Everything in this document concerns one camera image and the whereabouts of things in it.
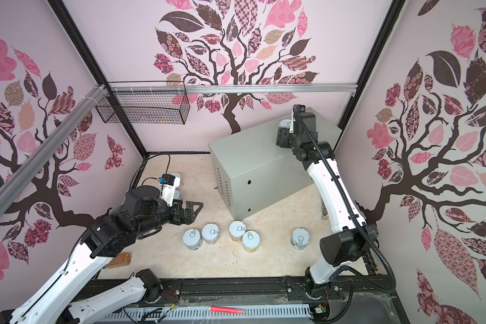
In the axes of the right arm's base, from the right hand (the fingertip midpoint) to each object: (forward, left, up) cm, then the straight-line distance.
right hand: (289, 129), depth 75 cm
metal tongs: (-16, -19, -36) cm, 44 cm away
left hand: (-28, +35, -10) cm, 46 cm away
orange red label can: (-26, +22, -32) cm, 47 cm away
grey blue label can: (-30, -5, -33) cm, 45 cm away
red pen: (-53, +25, -37) cm, 70 cm away
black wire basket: (+26, +56, -4) cm, 62 cm away
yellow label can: (-31, +15, -33) cm, 48 cm away
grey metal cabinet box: (-17, +15, -5) cm, 23 cm away
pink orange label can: (-27, +33, -33) cm, 54 cm away
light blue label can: (-30, +40, -33) cm, 60 cm away
